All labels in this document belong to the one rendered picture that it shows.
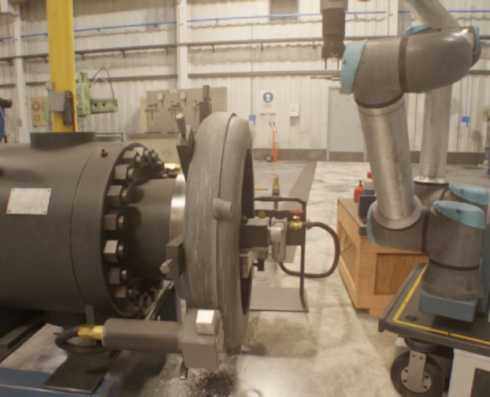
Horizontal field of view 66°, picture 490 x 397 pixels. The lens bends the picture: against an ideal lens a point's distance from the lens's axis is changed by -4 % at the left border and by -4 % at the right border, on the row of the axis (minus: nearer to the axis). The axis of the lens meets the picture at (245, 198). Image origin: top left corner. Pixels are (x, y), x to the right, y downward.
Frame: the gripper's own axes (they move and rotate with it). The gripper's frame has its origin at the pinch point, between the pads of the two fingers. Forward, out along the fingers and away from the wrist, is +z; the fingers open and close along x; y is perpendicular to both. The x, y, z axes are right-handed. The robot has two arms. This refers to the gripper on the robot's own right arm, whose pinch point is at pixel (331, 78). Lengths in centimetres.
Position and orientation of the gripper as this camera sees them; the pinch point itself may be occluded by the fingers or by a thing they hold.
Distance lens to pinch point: 137.3
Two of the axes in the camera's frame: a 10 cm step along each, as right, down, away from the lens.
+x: 10.0, 0.2, -0.9
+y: -0.9, 1.7, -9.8
